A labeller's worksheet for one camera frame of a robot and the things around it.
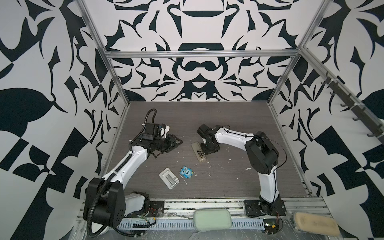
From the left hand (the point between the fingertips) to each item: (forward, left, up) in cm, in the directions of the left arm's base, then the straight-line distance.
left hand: (181, 141), depth 81 cm
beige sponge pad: (-38, -60, -10) cm, 71 cm away
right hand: (+1, -15, -15) cm, 21 cm away
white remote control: (0, -10, -13) cm, 16 cm away
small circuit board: (-38, -42, -16) cm, 59 cm away
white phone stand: (-15, +7, -14) cm, 22 cm away
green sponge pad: (-35, -14, -11) cm, 39 cm away
